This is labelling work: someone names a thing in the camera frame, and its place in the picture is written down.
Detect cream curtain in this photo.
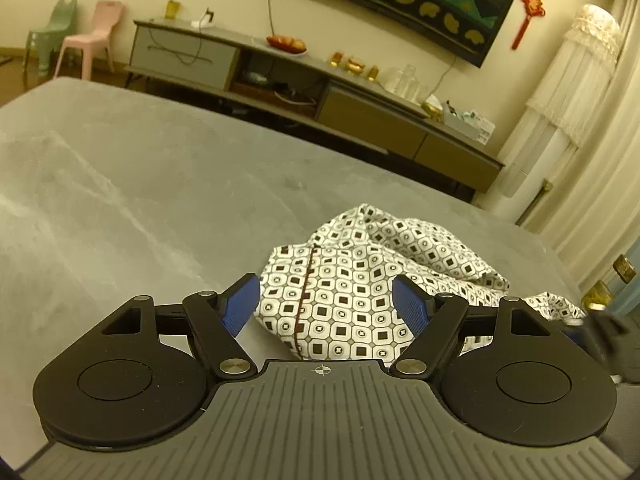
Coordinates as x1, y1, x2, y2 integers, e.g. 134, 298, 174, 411
525, 0, 639, 290

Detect glass jar with gold lid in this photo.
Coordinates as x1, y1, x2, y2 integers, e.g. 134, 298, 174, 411
582, 280, 614, 311

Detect white box of items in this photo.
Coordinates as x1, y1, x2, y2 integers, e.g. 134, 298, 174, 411
442, 102, 496, 145

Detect long grey TV cabinet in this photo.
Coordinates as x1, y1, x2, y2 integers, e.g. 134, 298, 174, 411
126, 18, 503, 197

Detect white lace-covered floor unit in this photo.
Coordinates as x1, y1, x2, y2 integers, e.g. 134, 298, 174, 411
473, 4, 624, 222

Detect pink plastic chair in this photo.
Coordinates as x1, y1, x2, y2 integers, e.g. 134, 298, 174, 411
53, 0, 125, 80

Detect yellow cup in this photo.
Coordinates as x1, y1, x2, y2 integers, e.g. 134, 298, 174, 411
165, 0, 181, 20

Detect gold tissue box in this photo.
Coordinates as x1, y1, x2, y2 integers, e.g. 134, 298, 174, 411
421, 94, 444, 122

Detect clear glass bottles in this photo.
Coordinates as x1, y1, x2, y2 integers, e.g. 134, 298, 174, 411
380, 64, 428, 104

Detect black white patterned garment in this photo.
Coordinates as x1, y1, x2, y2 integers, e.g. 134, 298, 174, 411
252, 202, 587, 366

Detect grey upholstered seat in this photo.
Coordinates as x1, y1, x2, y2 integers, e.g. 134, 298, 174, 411
580, 310, 640, 385

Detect green plastic chair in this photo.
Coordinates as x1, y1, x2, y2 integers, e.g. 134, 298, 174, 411
23, 0, 77, 77

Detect red fruit plate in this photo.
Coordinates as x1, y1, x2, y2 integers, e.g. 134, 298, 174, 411
266, 35, 307, 55

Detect gold ingot ornaments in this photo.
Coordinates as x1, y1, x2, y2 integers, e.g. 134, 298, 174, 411
329, 51, 380, 82

